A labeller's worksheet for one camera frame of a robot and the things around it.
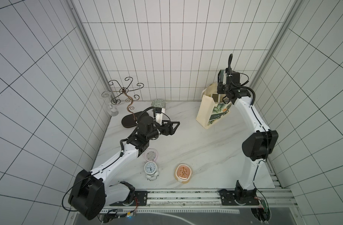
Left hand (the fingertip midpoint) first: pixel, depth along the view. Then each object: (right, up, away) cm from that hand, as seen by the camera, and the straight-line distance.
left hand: (173, 124), depth 77 cm
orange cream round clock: (+6, -28, +2) cm, 29 cm away
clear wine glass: (-39, +17, +2) cm, 42 cm away
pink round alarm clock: (-14, -20, +9) cm, 26 cm away
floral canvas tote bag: (+25, +7, +17) cm, 31 cm away
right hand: (+34, +26, +10) cm, 44 cm away
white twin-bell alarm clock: (-13, -27, +2) cm, 30 cm away
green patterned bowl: (-12, +14, +34) cm, 39 cm away
